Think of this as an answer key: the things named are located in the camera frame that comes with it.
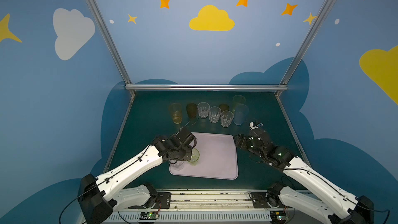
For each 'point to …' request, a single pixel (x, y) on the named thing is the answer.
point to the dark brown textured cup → (192, 110)
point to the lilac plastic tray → (218, 158)
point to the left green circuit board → (149, 215)
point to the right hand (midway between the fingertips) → (240, 137)
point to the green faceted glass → (195, 157)
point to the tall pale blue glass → (241, 112)
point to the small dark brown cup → (224, 107)
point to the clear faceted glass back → (203, 108)
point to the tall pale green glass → (237, 100)
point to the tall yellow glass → (175, 110)
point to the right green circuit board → (279, 216)
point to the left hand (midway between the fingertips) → (190, 155)
